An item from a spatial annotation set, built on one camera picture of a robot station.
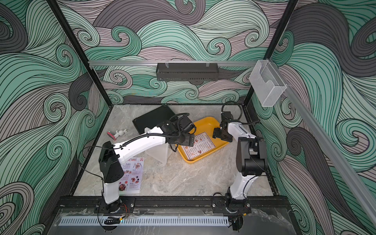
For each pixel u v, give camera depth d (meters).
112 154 0.51
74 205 0.74
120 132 0.98
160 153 0.81
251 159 0.49
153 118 1.10
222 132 0.81
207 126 1.03
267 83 0.78
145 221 0.70
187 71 1.06
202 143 0.96
